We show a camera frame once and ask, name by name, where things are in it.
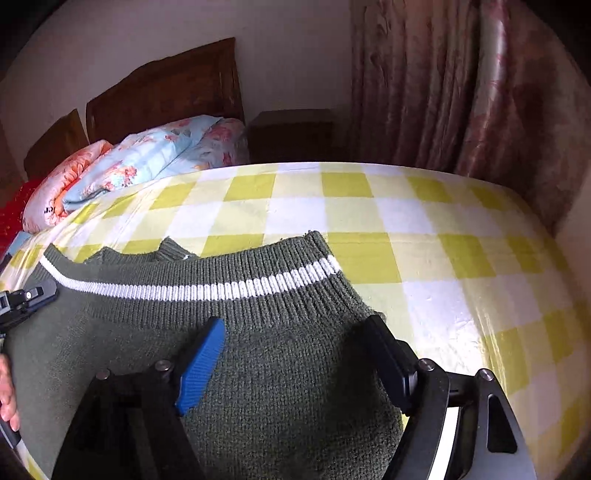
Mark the small wooden headboard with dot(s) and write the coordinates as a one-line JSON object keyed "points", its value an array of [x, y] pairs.
{"points": [[55, 143]]}

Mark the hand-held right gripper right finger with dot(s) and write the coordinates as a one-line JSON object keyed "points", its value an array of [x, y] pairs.
{"points": [[392, 364]]}

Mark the red patterned blanket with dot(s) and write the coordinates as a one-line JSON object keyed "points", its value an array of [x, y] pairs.
{"points": [[11, 207]]}

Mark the pink floral curtain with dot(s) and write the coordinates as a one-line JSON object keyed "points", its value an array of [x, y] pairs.
{"points": [[461, 92]]}

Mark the yellow checked tablecloth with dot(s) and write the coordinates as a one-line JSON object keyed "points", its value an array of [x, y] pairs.
{"points": [[415, 240]]}

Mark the dark wooden nightstand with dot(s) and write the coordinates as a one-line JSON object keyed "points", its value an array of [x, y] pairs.
{"points": [[293, 136]]}

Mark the large wooden headboard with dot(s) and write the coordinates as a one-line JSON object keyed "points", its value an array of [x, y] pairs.
{"points": [[171, 87]]}

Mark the green knit sweater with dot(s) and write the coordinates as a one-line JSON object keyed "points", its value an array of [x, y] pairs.
{"points": [[277, 360]]}

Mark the light blue cloth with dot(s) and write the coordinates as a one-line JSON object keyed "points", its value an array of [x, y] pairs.
{"points": [[18, 242]]}

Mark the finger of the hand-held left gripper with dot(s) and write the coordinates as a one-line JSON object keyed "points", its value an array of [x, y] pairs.
{"points": [[41, 293]]}

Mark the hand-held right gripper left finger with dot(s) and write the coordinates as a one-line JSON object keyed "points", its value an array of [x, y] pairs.
{"points": [[203, 360]]}

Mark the person's left hand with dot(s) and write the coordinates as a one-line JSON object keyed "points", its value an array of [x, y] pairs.
{"points": [[7, 387]]}

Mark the pink floral quilt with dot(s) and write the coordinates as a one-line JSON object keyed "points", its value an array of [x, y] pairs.
{"points": [[60, 184]]}

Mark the blue floral quilt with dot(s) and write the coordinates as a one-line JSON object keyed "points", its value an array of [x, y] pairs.
{"points": [[143, 154]]}

